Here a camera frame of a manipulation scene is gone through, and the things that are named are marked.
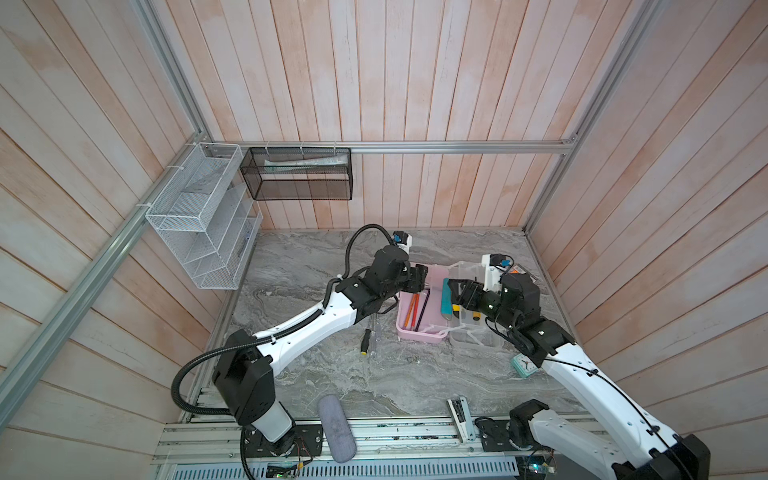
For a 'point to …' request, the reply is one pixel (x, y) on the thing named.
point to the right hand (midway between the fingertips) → (453, 282)
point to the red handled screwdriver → (415, 311)
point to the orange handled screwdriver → (410, 310)
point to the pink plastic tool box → (419, 314)
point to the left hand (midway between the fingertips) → (418, 275)
